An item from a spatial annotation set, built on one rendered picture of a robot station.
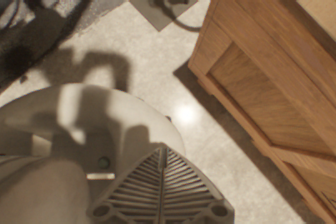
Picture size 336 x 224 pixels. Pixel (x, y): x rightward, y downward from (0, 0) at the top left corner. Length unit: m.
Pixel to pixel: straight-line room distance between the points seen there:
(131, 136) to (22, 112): 0.24
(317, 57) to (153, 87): 0.53
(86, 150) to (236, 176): 0.62
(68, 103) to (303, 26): 0.41
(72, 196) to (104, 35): 0.72
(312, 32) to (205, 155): 0.53
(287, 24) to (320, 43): 0.05
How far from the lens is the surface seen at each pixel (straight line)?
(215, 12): 0.36
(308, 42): 0.29
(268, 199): 0.86
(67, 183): 0.21
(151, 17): 0.80
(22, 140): 0.46
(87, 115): 0.30
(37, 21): 1.05
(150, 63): 0.68
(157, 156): 0.17
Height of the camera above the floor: 0.62
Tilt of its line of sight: 86 degrees down
